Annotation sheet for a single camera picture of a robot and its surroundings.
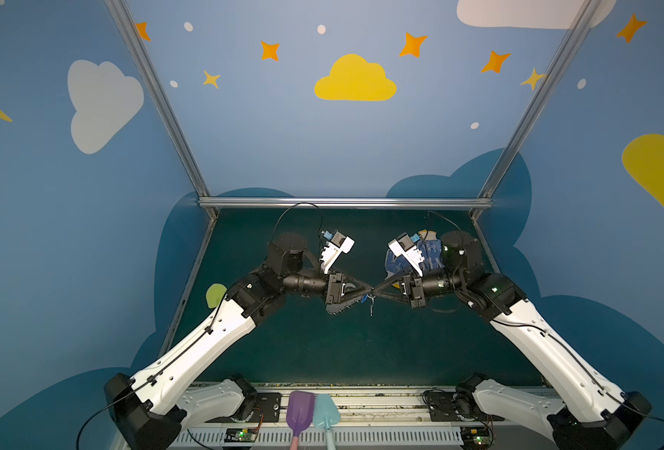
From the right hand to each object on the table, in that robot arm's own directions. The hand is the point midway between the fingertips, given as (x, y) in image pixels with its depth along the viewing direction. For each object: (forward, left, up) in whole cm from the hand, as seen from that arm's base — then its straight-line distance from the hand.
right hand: (378, 291), depth 60 cm
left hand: (-1, +2, +2) cm, 3 cm away
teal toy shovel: (-20, +11, -31) cm, 38 cm away
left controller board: (-25, +33, -33) cm, 53 cm away
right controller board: (-22, -28, -34) cm, 50 cm away
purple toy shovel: (-20, +18, -32) cm, 42 cm away
